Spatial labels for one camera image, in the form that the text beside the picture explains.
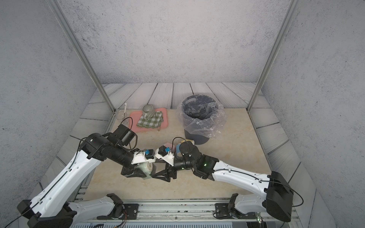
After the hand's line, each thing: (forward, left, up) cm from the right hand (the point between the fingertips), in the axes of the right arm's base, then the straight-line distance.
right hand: (155, 169), depth 63 cm
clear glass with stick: (+54, +40, -20) cm, 70 cm away
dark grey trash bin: (+42, -21, -8) cm, 48 cm away
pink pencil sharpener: (+25, -1, -22) cm, 34 cm away
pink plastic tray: (+54, +30, -24) cm, 66 cm away
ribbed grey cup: (+53, +18, -18) cm, 59 cm away
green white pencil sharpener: (-1, +2, +5) cm, 5 cm away
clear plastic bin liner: (+28, -32, -2) cm, 43 cm away
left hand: (+1, +4, 0) cm, 4 cm away
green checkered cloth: (+47, +13, -23) cm, 54 cm away
